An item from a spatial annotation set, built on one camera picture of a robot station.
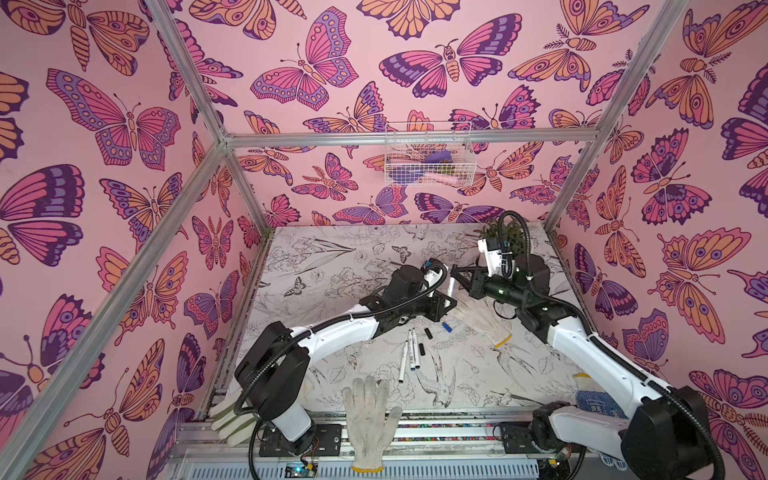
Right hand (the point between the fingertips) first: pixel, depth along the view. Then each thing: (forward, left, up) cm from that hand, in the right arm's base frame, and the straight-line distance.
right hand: (455, 272), depth 76 cm
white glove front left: (-32, +56, -23) cm, 69 cm away
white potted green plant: (+19, -21, -6) cm, 29 cm away
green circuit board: (-41, +38, -27) cm, 62 cm away
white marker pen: (-3, +1, -2) cm, 4 cm away
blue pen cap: (-4, -1, -24) cm, 24 cm away
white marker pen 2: (-17, +13, -24) cm, 32 cm away
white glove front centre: (-31, +21, -24) cm, 44 cm away
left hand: (-5, -1, -6) cm, 8 cm away
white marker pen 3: (-11, +9, -23) cm, 27 cm away
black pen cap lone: (-11, +7, -25) cm, 28 cm away
